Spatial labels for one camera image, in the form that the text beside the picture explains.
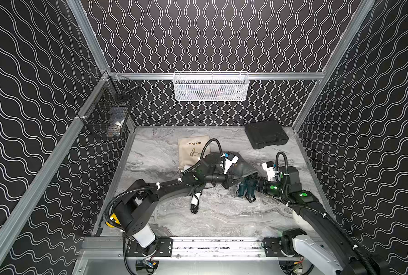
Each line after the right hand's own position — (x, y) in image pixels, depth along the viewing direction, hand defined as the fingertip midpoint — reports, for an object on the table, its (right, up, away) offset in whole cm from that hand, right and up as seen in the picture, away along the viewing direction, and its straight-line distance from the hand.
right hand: (249, 181), depth 79 cm
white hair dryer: (-26, -13, +6) cm, 30 cm away
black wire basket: (-75, +37, +14) cm, 84 cm away
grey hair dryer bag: (-3, +6, +4) cm, 8 cm away
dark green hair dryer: (-1, -1, -3) cm, 3 cm away
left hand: (-4, +3, -5) cm, 7 cm away
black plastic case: (+19, +24, +31) cm, 44 cm away
